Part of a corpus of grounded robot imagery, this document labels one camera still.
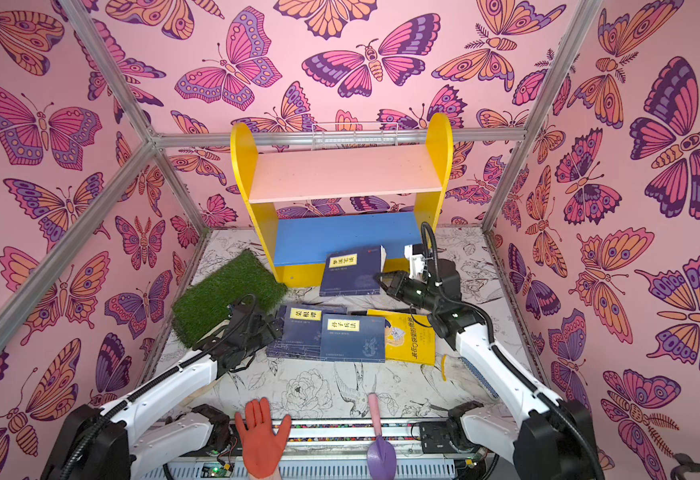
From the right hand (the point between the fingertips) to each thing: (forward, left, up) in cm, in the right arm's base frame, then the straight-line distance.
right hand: (375, 274), depth 74 cm
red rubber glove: (-34, +28, -25) cm, 50 cm away
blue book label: (-7, +21, -20) cm, 30 cm away
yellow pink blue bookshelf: (+19, +24, -11) cm, 33 cm away
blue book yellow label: (+5, +6, -5) cm, 9 cm away
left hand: (-5, +30, -20) cm, 36 cm away
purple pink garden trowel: (-35, -1, -24) cm, 43 cm away
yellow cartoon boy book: (-6, -10, -23) cm, 26 cm away
